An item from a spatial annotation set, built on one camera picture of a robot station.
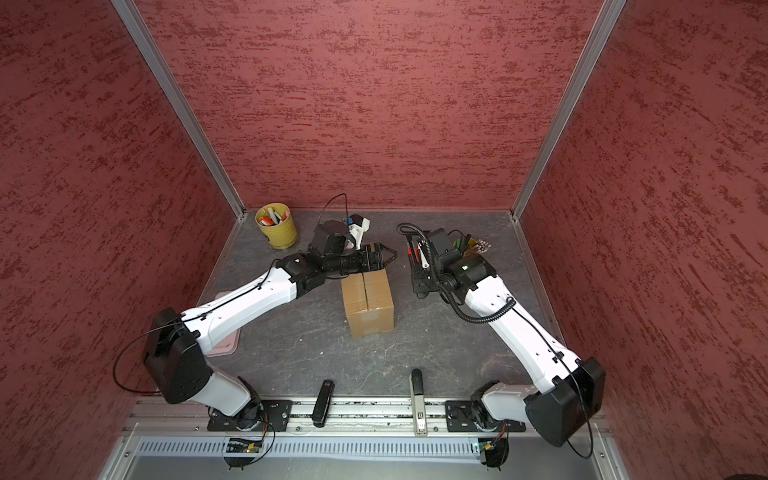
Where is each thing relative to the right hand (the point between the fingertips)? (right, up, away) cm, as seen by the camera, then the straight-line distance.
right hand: (417, 285), depth 76 cm
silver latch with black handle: (0, -30, -3) cm, 30 cm away
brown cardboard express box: (-13, -5, +1) cm, 14 cm away
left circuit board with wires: (-45, -40, -3) cm, 60 cm away
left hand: (-8, +6, +1) cm, 10 cm away
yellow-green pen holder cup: (-48, +18, +27) cm, 58 cm away
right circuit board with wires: (+19, -40, -5) cm, 44 cm away
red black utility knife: (0, +6, +1) cm, 6 cm away
